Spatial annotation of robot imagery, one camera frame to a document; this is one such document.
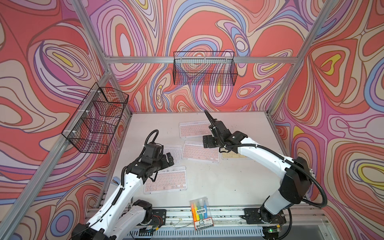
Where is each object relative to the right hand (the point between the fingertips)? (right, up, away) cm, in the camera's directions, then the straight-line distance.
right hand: (211, 143), depth 84 cm
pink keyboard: (-10, +8, +24) cm, 27 cm away
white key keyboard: (-22, -6, +12) cm, 26 cm away
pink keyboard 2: (-23, -21, +2) cm, 31 cm away
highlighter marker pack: (-6, -35, -10) cm, 37 cm away
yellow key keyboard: (+6, -3, -19) cm, 20 cm away
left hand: (-24, -9, -4) cm, 26 cm away
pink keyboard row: (-10, -6, +14) cm, 18 cm away
